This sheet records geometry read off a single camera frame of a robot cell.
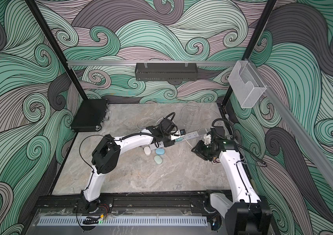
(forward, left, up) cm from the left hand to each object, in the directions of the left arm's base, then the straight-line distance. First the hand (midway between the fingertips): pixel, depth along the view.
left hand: (173, 135), depth 92 cm
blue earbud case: (-8, +8, -6) cm, 13 cm away
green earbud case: (-13, +10, -7) cm, 18 cm away
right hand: (-14, -10, +6) cm, 18 cm away
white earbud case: (-7, +16, -6) cm, 19 cm away
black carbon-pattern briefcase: (+26, +66, -12) cm, 72 cm away
